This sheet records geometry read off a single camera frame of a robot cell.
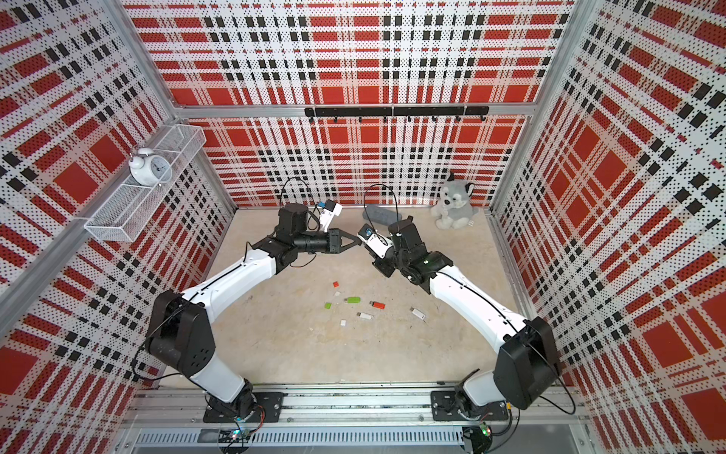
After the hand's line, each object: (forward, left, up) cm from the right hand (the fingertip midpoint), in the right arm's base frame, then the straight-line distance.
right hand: (380, 248), depth 81 cm
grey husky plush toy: (+25, -28, -9) cm, 39 cm away
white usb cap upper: (-3, +15, -22) cm, 27 cm away
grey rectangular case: (+31, 0, -19) cm, 37 cm away
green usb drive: (-6, +10, -22) cm, 24 cm away
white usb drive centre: (-11, +6, -22) cm, 25 cm away
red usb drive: (-7, +1, -22) cm, 23 cm away
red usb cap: (+1, +16, -22) cm, 27 cm away
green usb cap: (-8, +18, -22) cm, 29 cm away
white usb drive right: (-11, -12, -22) cm, 27 cm away
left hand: (0, +5, +3) cm, 6 cm away
